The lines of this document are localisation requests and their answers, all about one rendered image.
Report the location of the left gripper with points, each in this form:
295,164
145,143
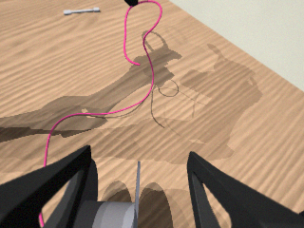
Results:
132,2

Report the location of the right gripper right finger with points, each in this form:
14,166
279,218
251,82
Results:
246,207

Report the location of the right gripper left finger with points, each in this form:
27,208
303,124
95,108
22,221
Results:
22,199

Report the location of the black cable reel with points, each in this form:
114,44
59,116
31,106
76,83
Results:
94,213

